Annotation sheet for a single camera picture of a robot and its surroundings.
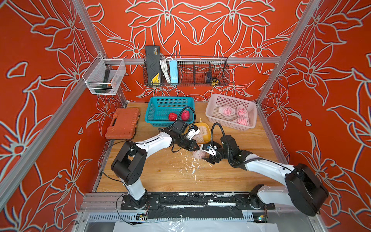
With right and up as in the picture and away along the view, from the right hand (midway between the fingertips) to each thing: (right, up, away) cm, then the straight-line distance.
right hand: (202, 150), depth 83 cm
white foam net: (-1, +6, +9) cm, 11 cm away
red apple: (-10, +20, +21) cm, 31 cm away
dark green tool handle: (-56, +37, -1) cm, 67 cm away
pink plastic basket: (+25, +23, +24) cm, 41 cm away
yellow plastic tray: (+3, +7, +8) cm, 11 cm away
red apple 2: (-2, -2, -2) cm, 4 cm away
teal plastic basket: (-29, +23, +31) cm, 48 cm away
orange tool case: (-53, +14, +18) cm, 57 cm away
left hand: (-2, +1, 0) cm, 2 cm away
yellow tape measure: (+10, +43, +11) cm, 45 cm away
